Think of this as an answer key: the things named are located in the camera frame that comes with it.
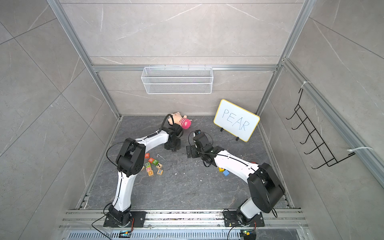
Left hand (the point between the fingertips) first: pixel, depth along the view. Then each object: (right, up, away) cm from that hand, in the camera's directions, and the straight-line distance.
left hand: (178, 145), depth 101 cm
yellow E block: (+28, -14, -11) cm, 33 cm away
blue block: (+30, -15, -13) cm, 37 cm away
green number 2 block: (-13, -10, -9) cm, 19 cm away
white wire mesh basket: (-10, +45, 0) cm, 46 cm away
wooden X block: (-10, -15, -12) cm, 21 cm away
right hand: (+12, 0, -14) cm, 18 cm away
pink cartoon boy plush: (+2, +17, +7) cm, 19 cm away
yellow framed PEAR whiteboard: (+40, +17, 0) cm, 44 cm away
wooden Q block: (-15, -15, -13) cm, 25 cm away
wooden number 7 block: (-11, -12, -10) cm, 19 cm away
